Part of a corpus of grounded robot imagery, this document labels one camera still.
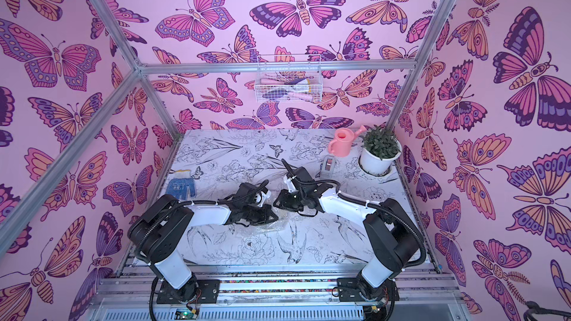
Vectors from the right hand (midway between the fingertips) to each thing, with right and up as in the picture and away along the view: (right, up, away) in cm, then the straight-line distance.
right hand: (275, 202), depth 85 cm
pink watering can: (+31, +27, +18) cm, 45 cm away
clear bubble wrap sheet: (+4, -7, +3) cm, 9 cm away
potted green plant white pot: (+43, +21, +7) cm, 48 cm away
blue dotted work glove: (-44, +4, +15) cm, 46 cm away
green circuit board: (-29, -33, -13) cm, 46 cm away
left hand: (+1, -8, +4) cm, 9 cm away
